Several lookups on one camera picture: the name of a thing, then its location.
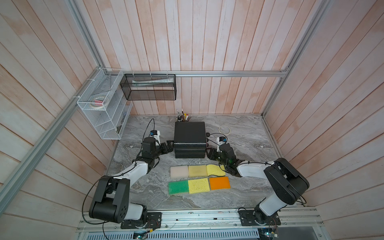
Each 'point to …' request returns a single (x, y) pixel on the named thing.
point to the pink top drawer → (208, 134)
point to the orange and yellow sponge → (220, 183)
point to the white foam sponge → (181, 171)
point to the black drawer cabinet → (190, 140)
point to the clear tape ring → (224, 129)
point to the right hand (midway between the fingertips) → (206, 149)
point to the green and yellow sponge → (178, 187)
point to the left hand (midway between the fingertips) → (169, 144)
